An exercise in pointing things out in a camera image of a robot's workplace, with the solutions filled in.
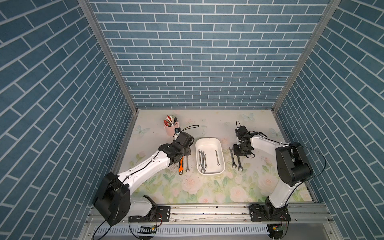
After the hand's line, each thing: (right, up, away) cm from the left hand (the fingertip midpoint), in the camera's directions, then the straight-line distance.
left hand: (189, 147), depth 85 cm
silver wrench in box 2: (+8, -13, +4) cm, 16 cm away
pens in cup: (-14, +15, +17) cm, 27 cm away
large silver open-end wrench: (+31, -13, +7) cm, 34 cm away
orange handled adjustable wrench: (-5, -12, +5) cm, 14 cm away
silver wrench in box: (+7, -12, +6) cm, 15 cm away
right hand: (+31, -6, +12) cm, 34 cm away
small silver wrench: (-2, -14, +4) cm, 14 cm away
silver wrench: (+18, -11, +6) cm, 22 cm away
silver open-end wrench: (+27, -4, +12) cm, 29 cm away
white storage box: (+13, -7, +9) cm, 17 cm away
